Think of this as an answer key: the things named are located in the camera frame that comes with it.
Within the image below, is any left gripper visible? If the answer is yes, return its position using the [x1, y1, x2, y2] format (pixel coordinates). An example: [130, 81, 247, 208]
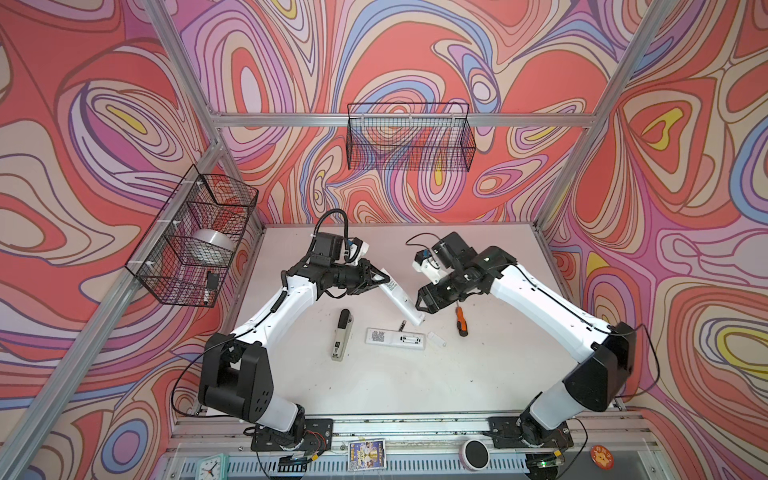
[327, 260, 388, 296]

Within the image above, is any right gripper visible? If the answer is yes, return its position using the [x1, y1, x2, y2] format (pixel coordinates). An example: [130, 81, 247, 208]
[411, 266, 472, 316]

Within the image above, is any white remote control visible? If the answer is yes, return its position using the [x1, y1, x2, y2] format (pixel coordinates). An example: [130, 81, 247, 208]
[365, 328, 426, 351]
[379, 269, 425, 327]

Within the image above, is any white battery cover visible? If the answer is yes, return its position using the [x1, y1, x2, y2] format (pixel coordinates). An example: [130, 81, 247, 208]
[427, 332, 447, 348]

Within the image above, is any orange handled screwdriver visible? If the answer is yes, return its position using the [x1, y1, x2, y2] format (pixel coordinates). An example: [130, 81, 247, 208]
[456, 306, 469, 337]

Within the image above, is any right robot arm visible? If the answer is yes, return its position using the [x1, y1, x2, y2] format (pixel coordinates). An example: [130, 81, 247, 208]
[412, 232, 637, 447]

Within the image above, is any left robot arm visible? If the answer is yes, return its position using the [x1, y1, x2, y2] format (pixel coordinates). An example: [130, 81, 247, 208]
[198, 232, 390, 433]

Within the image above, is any beige black stapler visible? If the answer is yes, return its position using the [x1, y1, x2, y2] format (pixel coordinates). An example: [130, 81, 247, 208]
[331, 309, 354, 362]

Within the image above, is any white tape roll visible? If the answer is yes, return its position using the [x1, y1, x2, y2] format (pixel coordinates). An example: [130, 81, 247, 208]
[192, 229, 235, 259]

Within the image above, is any small black item in basket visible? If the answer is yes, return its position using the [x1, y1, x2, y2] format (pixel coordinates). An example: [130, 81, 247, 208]
[205, 271, 220, 294]

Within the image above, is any round black white speaker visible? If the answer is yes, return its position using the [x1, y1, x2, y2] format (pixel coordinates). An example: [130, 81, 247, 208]
[459, 439, 490, 472]

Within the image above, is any colourful card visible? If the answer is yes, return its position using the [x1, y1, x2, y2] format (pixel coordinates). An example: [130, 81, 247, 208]
[347, 439, 387, 472]

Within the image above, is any red round badge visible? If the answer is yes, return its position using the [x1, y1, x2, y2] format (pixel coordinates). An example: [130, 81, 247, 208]
[590, 445, 615, 470]

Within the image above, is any small green clock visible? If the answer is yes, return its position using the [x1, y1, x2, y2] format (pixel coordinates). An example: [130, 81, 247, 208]
[195, 453, 229, 480]

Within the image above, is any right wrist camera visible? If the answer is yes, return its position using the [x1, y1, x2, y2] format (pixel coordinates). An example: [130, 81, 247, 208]
[412, 248, 449, 284]

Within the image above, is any black wire basket back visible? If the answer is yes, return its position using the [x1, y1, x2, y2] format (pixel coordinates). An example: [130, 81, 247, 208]
[346, 100, 476, 172]

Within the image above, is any black wire basket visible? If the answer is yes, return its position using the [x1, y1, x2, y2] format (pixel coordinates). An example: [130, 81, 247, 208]
[125, 166, 259, 308]
[346, 100, 476, 172]

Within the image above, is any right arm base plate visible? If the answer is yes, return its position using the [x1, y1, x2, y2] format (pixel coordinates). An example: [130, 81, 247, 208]
[485, 416, 574, 450]

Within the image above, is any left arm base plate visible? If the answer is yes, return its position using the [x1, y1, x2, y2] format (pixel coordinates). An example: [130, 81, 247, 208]
[250, 418, 334, 454]

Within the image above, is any black wire basket left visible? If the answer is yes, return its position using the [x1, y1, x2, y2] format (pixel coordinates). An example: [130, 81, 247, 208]
[125, 166, 259, 308]

